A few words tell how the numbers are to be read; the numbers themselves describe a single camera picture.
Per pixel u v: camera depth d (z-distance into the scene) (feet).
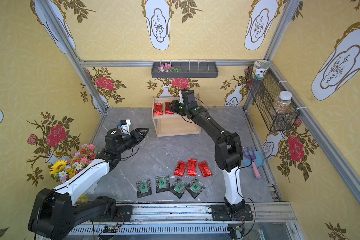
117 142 2.07
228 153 1.74
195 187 2.68
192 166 2.90
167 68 2.88
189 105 2.35
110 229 2.40
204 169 2.83
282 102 2.14
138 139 2.35
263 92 3.23
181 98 2.43
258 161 2.96
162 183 2.74
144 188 2.68
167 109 2.93
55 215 1.31
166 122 3.57
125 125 2.46
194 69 3.04
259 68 2.78
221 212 2.40
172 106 2.70
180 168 2.86
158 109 2.93
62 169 2.31
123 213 2.42
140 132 2.45
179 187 2.68
